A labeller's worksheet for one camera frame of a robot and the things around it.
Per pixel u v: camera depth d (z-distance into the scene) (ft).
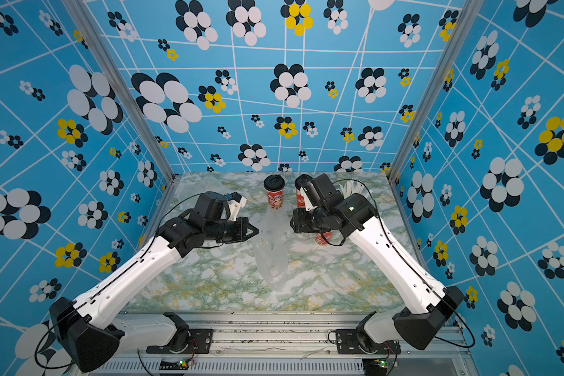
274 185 3.08
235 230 2.10
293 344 2.47
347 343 2.38
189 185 3.83
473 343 1.31
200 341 2.42
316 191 1.68
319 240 2.98
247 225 2.19
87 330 1.23
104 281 1.41
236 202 2.19
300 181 3.15
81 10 2.27
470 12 2.23
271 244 2.64
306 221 1.97
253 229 2.33
